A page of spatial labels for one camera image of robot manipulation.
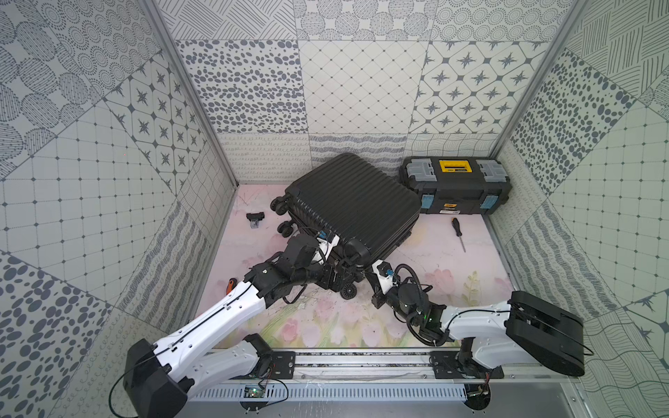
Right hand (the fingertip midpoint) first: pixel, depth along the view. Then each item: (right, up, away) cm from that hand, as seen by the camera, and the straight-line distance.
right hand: (368, 274), depth 82 cm
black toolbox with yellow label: (+36, +30, +16) cm, 50 cm away
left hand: (-7, +4, -10) cm, 13 cm away
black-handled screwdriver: (+38, +14, +22) cm, 46 cm away
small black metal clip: (-45, +17, +25) cm, 54 cm away
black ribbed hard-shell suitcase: (+2, +19, 0) cm, 19 cm away
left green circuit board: (-33, -30, -10) cm, 46 cm away
